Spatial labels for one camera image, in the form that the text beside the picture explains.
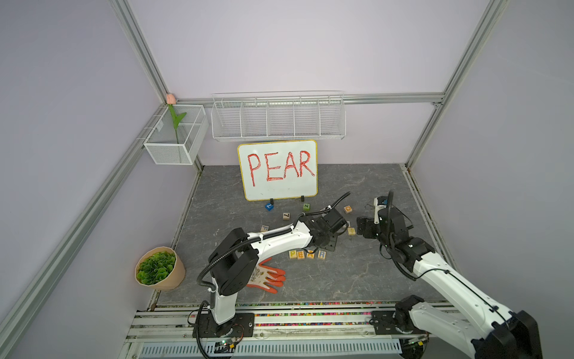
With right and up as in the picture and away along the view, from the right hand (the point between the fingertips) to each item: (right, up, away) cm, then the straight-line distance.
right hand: (367, 217), depth 83 cm
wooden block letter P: (-28, -16, +6) cm, 33 cm away
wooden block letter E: (-25, -16, +6) cm, 30 cm away
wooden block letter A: (-21, -16, +6) cm, 27 cm away
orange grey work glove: (-38, -22, 0) cm, 44 cm away
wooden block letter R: (-16, -16, +6) cm, 23 cm away
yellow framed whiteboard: (-34, +19, +16) cm, 42 cm away
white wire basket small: (-75, +32, +6) cm, 81 cm away
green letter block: (-22, +2, +19) cm, 29 cm away
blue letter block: (-40, +2, +22) cm, 45 cm away
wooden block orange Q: (-3, +1, +19) cm, 20 cm away
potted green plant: (-73, -16, -7) cm, 76 cm away
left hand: (-15, -10, +2) cm, 18 cm away
